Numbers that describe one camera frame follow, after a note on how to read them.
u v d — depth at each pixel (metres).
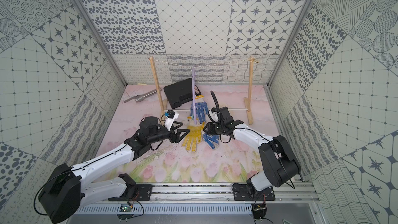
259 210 0.73
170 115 0.68
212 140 0.90
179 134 0.69
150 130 0.61
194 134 0.90
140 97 1.09
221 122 0.70
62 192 0.40
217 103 0.73
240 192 0.73
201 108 1.02
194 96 0.95
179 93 1.12
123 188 0.61
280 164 0.44
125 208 0.72
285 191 0.76
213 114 0.82
